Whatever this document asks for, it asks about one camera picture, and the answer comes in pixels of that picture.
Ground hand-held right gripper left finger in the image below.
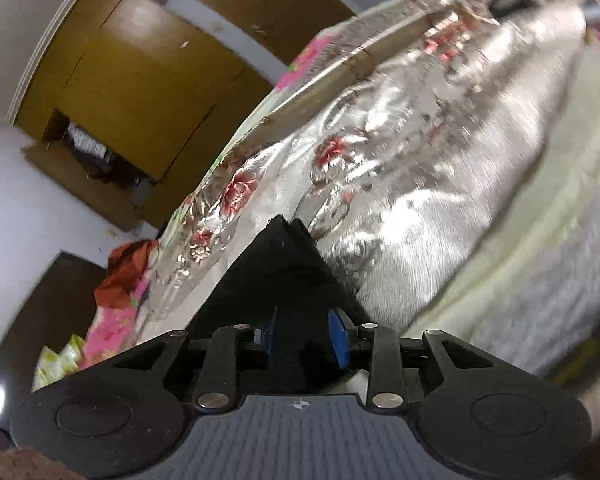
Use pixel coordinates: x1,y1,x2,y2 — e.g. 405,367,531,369
112,305,279,415

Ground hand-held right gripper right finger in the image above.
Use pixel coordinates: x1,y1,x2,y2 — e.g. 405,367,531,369
327,307,503,413

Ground white fleece blanket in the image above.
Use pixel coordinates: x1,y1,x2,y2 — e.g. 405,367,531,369
405,45,600,411

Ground floral satin blanket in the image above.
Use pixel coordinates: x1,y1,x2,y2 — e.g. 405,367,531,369
145,0,600,341

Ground dark wooden headboard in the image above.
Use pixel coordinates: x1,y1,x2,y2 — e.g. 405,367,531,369
10,252,111,361

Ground wooden wardrobe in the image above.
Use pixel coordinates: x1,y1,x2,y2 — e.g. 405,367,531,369
12,0,361,233

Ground brown fuzzy clothing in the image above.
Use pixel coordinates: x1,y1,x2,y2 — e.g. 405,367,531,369
0,447,86,480

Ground green leaf print pillow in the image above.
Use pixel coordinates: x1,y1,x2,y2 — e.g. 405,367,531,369
32,332,88,393

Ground orange garment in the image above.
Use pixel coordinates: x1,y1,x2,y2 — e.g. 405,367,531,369
94,239,160,308

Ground grey storage box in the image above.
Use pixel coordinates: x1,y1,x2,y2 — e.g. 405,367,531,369
65,122,111,161

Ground black pants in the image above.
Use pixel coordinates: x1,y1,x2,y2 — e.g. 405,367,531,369
185,214,376,396

